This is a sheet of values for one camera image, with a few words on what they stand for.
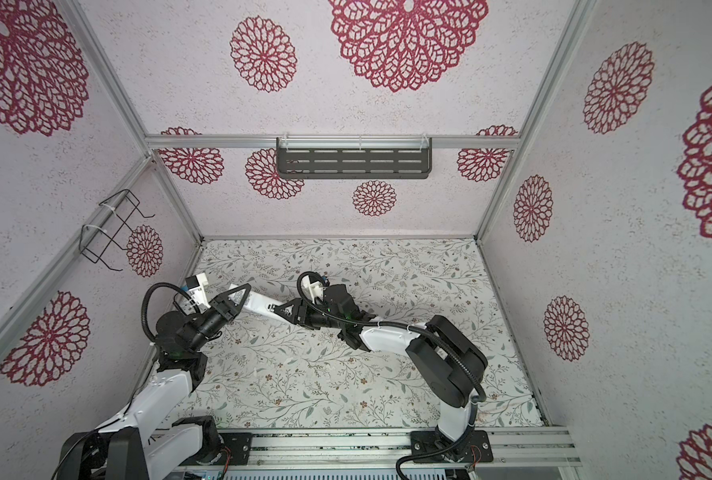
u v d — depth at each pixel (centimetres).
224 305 69
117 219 80
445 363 48
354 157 95
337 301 66
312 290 77
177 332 60
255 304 75
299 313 73
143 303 58
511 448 76
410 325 53
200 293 70
